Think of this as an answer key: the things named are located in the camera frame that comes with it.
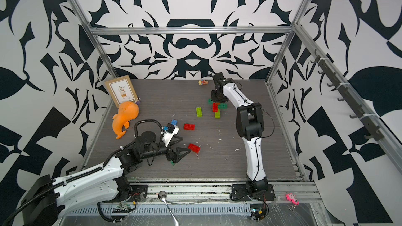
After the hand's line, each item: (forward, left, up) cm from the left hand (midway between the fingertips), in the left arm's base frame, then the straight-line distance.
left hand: (185, 141), depth 74 cm
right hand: (+33, -18, -9) cm, 39 cm away
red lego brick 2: (+3, -4, -15) cm, 16 cm away
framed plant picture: (+39, +42, -7) cm, 58 cm away
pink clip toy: (-22, -48, -15) cm, 55 cm away
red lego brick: (+27, -17, -11) cm, 34 cm away
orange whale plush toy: (+25, +36, -9) cm, 44 cm away
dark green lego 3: (-10, +5, +2) cm, 11 cm away
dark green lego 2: (+29, -23, -12) cm, 38 cm away
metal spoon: (-19, +11, -17) cm, 28 cm away
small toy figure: (+50, -11, -12) cm, 53 cm away
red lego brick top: (+15, -1, -14) cm, 21 cm away
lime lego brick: (+26, -7, -15) cm, 31 cm away
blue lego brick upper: (+19, +8, -14) cm, 25 cm away
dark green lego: (+31, -14, -11) cm, 36 cm away
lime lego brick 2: (+23, -18, -13) cm, 32 cm away
